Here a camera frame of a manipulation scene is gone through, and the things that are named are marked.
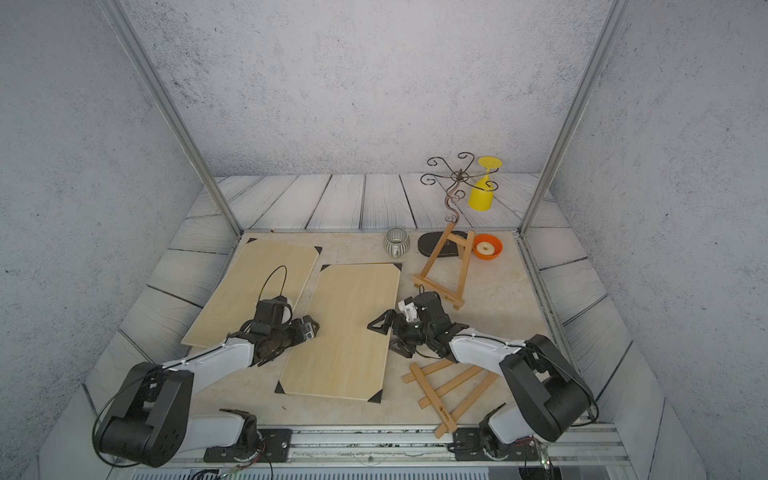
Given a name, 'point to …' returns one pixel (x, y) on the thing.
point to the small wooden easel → (464, 253)
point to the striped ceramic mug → (396, 241)
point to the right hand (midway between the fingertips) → (376, 337)
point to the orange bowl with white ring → (487, 246)
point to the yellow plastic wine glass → (481, 194)
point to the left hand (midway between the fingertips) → (315, 331)
